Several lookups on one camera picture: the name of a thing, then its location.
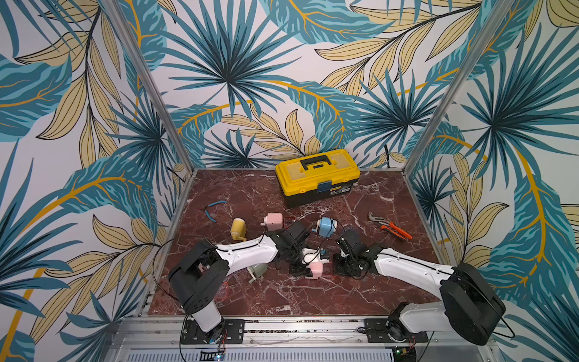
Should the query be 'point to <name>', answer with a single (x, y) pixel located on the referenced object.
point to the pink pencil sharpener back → (274, 221)
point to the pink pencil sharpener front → (317, 268)
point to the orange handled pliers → (390, 227)
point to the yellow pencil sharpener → (238, 229)
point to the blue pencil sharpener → (326, 226)
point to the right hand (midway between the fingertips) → (332, 268)
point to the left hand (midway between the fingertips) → (307, 267)
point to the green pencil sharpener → (257, 271)
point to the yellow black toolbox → (316, 176)
